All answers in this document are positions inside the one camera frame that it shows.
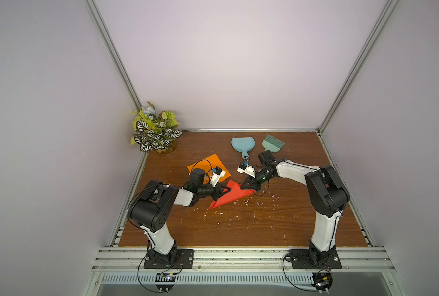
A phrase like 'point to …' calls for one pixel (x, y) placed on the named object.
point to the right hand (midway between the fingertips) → (242, 183)
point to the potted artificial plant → (155, 132)
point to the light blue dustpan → (243, 144)
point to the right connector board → (322, 281)
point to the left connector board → (165, 281)
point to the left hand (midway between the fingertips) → (231, 190)
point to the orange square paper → (208, 164)
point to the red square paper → (236, 192)
